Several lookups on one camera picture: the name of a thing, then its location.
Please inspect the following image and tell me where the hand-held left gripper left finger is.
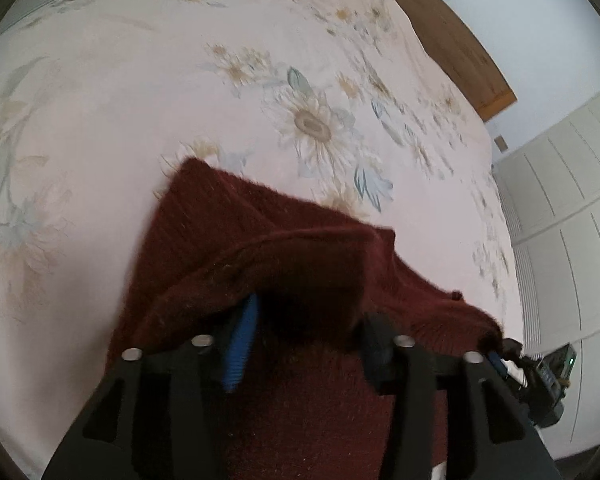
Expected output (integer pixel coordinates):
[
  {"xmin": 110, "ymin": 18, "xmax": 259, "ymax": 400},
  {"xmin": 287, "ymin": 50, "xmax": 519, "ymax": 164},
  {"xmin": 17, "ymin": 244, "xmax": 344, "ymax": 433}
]
[{"xmin": 40, "ymin": 292, "xmax": 260, "ymax": 480}]

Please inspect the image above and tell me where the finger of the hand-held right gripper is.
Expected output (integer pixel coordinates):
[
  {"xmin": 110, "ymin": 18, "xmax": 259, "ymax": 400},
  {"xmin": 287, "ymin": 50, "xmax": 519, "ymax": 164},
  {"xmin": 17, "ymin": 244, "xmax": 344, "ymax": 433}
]
[{"xmin": 487, "ymin": 337, "xmax": 526, "ymax": 381}]

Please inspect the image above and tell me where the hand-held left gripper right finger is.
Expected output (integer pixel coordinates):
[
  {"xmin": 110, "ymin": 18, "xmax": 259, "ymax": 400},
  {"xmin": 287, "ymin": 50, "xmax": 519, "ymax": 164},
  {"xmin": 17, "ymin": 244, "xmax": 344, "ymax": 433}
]
[{"xmin": 361, "ymin": 312, "xmax": 563, "ymax": 480}]

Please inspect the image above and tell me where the dark red knit sweater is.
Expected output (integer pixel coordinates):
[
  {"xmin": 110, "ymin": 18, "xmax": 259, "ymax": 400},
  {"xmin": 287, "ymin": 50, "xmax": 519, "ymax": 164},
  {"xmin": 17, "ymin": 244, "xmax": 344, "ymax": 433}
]
[{"xmin": 105, "ymin": 156, "xmax": 506, "ymax": 480}]

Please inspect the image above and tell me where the white wardrobe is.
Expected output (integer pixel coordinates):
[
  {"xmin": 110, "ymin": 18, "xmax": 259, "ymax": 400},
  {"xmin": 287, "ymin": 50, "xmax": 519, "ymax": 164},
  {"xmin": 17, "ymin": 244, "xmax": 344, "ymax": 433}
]
[{"xmin": 492, "ymin": 80, "xmax": 600, "ymax": 461}]

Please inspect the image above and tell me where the wooden headboard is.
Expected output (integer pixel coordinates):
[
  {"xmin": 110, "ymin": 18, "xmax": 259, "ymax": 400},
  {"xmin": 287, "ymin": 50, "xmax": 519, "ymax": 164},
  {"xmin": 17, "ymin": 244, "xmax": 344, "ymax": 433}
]
[{"xmin": 300, "ymin": 0, "xmax": 518, "ymax": 122}]

